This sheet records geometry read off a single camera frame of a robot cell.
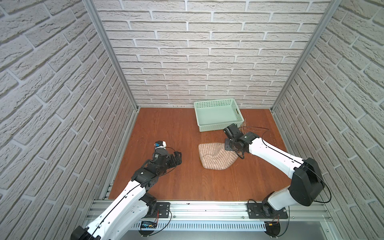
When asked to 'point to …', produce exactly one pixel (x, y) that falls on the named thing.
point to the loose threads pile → (245, 128)
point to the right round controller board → (273, 228)
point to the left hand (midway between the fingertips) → (175, 152)
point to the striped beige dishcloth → (214, 156)
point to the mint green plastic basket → (216, 115)
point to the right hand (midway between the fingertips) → (225, 145)
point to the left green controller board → (148, 224)
